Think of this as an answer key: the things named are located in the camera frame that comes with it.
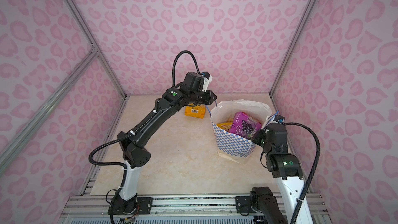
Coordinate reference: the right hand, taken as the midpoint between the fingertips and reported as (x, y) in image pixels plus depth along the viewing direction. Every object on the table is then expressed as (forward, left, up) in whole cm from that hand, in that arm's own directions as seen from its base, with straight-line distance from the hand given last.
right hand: (258, 129), depth 70 cm
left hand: (+15, +19, +7) cm, 25 cm away
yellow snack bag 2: (+26, +31, -20) cm, 45 cm away
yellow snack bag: (+9, +13, -12) cm, 20 cm away
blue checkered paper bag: (-4, +12, -9) cm, 15 cm away
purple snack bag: (+4, +5, -3) cm, 7 cm away
